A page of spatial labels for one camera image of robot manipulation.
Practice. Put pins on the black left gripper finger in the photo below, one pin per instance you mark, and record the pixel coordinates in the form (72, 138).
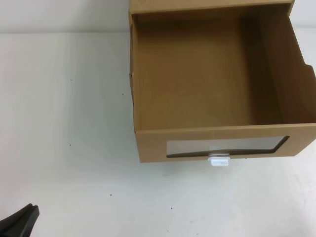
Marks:
(21, 223)

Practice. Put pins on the white drawer handle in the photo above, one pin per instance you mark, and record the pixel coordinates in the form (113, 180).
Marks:
(219, 159)

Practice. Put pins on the cardboard shoebox drawer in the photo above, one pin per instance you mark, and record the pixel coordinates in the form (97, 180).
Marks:
(220, 81)

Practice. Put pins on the upper shoebox cardboard shell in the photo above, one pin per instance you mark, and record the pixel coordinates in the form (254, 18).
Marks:
(157, 6)

